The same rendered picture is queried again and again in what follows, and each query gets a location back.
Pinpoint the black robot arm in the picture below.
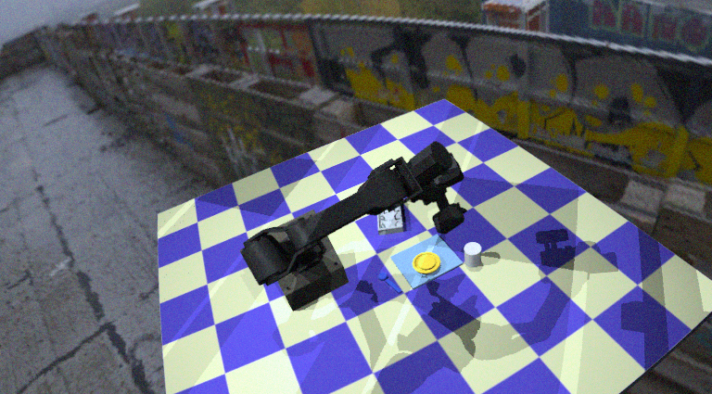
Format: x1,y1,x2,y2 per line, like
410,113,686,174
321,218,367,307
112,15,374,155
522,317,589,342
240,141,464,286

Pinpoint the yellow round plate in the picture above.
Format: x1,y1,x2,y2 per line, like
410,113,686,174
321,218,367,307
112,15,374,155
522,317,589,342
413,252,440,274

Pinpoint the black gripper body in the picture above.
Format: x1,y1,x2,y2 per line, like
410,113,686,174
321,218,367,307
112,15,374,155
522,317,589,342
411,182,464,235

